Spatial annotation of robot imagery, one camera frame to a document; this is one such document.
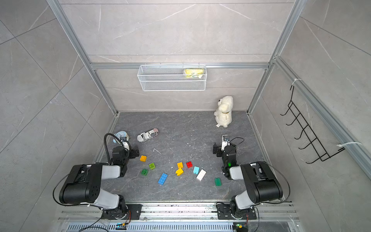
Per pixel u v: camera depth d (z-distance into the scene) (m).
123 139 0.81
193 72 0.84
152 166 0.89
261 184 0.44
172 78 1.00
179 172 0.87
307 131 0.66
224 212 0.73
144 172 0.86
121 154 0.73
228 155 0.70
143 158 0.93
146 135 1.01
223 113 1.04
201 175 0.86
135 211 0.73
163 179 0.84
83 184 0.45
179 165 0.90
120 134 1.00
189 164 0.88
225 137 0.80
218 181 0.83
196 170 0.87
